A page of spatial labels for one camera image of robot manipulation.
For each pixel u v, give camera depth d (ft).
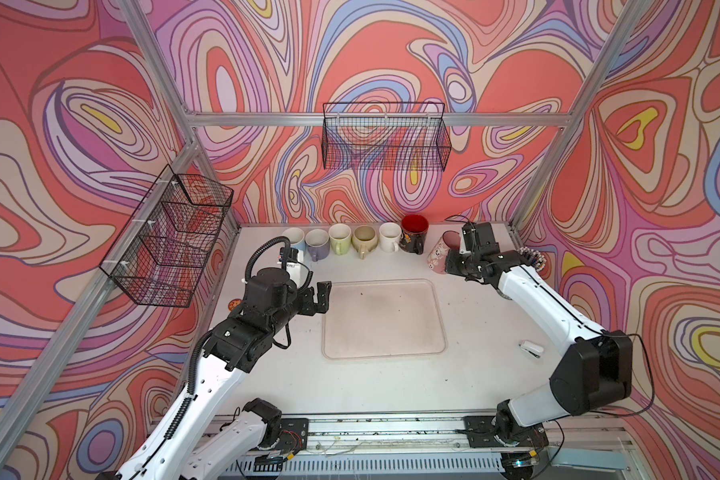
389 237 3.43
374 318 3.04
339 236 3.44
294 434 2.37
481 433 2.39
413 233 3.43
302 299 1.99
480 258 2.08
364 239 3.44
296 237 3.54
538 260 2.87
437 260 2.89
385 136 3.17
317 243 3.55
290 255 1.91
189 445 1.27
